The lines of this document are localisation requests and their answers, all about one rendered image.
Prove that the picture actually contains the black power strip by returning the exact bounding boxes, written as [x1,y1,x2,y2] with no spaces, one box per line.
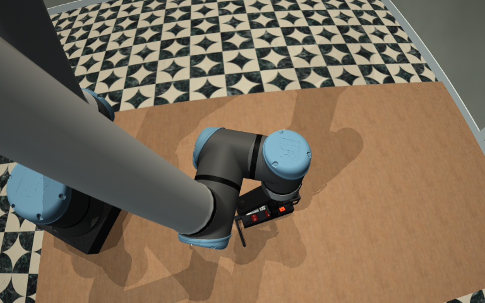
[234,203,294,247]

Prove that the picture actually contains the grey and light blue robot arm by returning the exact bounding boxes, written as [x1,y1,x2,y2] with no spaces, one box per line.
[0,0,311,250]

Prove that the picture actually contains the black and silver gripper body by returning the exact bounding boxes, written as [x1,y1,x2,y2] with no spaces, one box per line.
[267,183,302,212]

